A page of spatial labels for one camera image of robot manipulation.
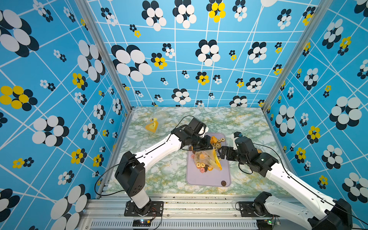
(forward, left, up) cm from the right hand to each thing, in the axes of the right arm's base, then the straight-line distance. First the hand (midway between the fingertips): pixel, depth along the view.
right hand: (226, 150), depth 79 cm
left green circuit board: (-32, +45, -17) cm, 58 cm away
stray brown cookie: (-13, +1, -15) cm, 20 cm away
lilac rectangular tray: (-10, +6, -16) cm, 19 cm away
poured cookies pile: (+13, +3, -14) cm, 19 cm away
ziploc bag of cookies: (+29, +44, -8) cm, 54 cm away
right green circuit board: (-32, -17, -17) cm, 40 cm away
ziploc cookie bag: (-4, +11, -5) cm, 13 cm away
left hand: (0, +6, +4) cm, 8 cm away
